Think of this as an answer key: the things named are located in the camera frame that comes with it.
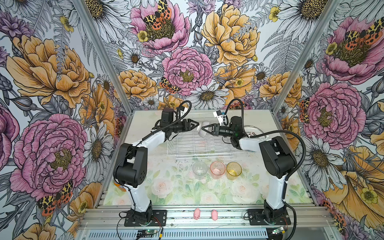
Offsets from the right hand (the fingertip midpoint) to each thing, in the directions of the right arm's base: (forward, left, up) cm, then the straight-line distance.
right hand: (203, 132), depth 86 cm
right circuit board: (-45, -33, -19) cm, 59 cm away
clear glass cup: (-15, +2, -16) cm, 22 cm away
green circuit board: (-44, +27, -18) cm, 55 cm away
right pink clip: (-38, -4, -17) cm, 42 cm away
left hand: (+3, +4, 0) cm, 5 cm away
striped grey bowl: (0, +1, -1) cm, 1 cm away
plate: (+11, -35, -14) cm, 39 cm away
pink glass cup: (-15, -8, -17) cm, 24 cm away
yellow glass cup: (-16, -17, -16) cm, 28 cm away
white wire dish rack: (+1, +6, -16) cm, 17 cm away
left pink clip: (-37, +5, -18) cm, 42 cm away
